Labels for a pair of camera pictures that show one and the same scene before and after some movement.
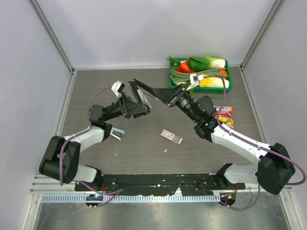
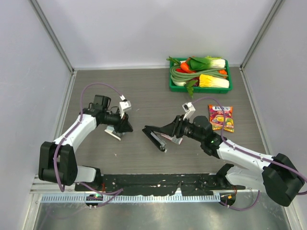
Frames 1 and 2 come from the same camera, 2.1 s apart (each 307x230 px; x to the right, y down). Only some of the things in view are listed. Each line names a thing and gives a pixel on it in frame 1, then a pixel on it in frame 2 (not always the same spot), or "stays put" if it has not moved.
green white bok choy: (208, 62) stays put
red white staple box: (171, 136) stays put
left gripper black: (129, 107) → (124, 125)
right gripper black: (166, 94) → (175, 127)
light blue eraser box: (117, 133) stays put
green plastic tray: (206, 90) stays put
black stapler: (138, 86) → (157, 139)
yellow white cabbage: (213, 82) stays put
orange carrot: (184, 68) stays put
